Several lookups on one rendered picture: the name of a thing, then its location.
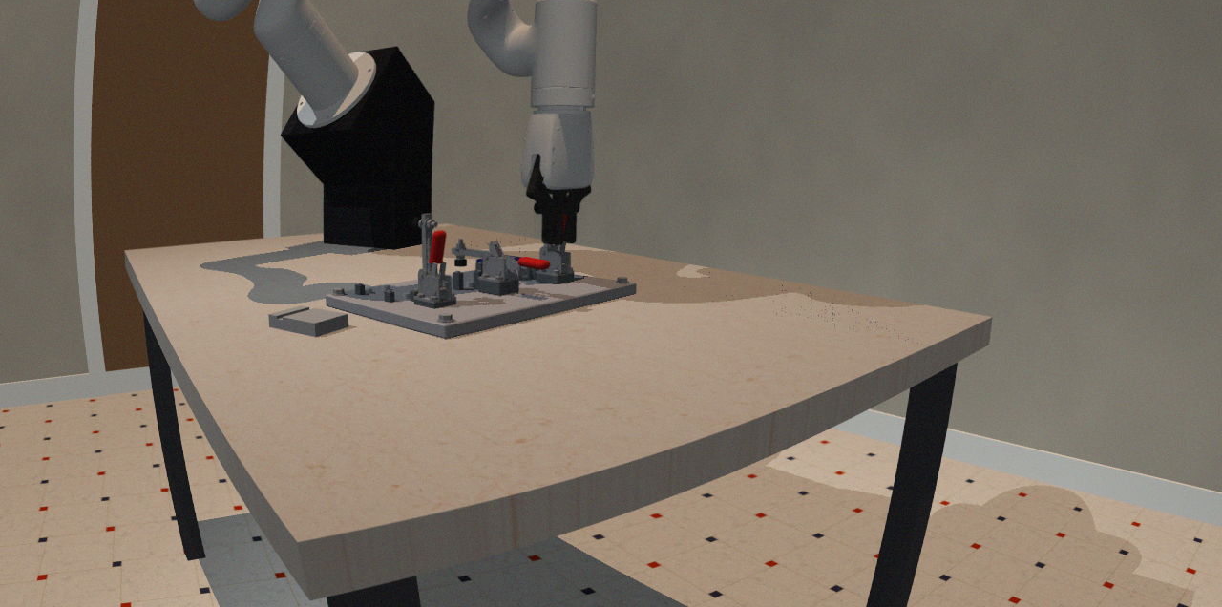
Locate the grey toggle clamp with red handle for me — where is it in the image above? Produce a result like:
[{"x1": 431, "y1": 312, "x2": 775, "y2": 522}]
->
[
  {"x1": 412, "y1": 214, "x2": 456, "y2": 308},
  {"x1": 536, "y1": 241, "x2": 576, "y2": 285},
  {"x1": 452, "y1": 239, "x2": 550, "y2": 296}
]

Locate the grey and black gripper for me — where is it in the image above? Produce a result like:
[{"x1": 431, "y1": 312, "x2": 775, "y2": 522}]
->
[{"x1": 522, "y1": 110, "x2": 594, "y2": 245}]

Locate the blue flat rectangular block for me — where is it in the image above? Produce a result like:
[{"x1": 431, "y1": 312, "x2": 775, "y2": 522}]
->
[{"x1": 477, "y1": 256, "x2": 530, "y2": 276}]

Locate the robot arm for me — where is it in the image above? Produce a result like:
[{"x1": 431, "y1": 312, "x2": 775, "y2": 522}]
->
[{"x1": 194, "y1": 0, "x2": 598, "y2": 128}]

